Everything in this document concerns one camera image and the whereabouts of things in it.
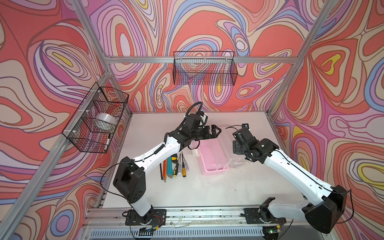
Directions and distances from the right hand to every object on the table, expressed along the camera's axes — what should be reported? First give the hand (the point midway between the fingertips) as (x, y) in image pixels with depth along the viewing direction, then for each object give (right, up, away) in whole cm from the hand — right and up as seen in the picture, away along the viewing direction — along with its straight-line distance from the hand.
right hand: (244, 148), depth 78 cm
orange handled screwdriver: (-33, -14, +10) cm, 37 cm away
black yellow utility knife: (-39, -9, +14) cm, 43 cm away
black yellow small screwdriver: (-38, -15, +8) cm, 42 cm away
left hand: (-15, +9, -1) cm, 17 cm away
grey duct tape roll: (-71, +16, -5) cm, 73 cm away
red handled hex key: (-44, -15, +10) cm, 48 cm away
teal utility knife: (-42, -14, +12) cm, 46 cm away
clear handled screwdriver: (-32, -12, +13) cm, 36 cm away
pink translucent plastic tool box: (-14, -5, +6) cm, 16 cm away
